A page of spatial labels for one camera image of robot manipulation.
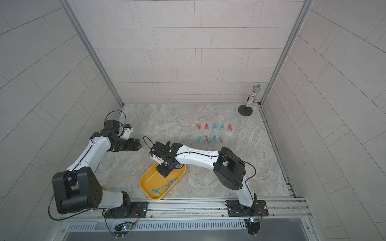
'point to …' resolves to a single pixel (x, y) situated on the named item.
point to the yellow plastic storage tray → (155, 186)
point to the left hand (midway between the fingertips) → (136, 143)
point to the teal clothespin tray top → (198, 139)
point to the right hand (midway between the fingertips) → (163, 173)
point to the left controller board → (122, 229)
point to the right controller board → (253, 225)
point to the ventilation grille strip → (222, 225)
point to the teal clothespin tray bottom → (156, 191)
